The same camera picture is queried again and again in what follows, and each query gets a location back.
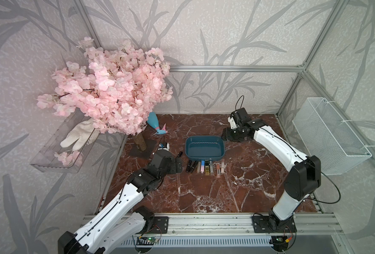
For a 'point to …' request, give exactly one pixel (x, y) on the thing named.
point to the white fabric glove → (85, 133)
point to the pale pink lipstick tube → (222, 166)
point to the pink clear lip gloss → (218, 168)
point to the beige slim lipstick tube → (198, 167)
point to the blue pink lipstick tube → (202, 166)
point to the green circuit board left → (144, 241)
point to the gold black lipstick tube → (207, 168)
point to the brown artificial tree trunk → (139, 140)
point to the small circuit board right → (279, 243)
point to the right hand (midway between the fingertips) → (224, 136)
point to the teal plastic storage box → (205, 147)
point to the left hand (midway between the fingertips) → (175, 161)
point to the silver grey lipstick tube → (211, 166)
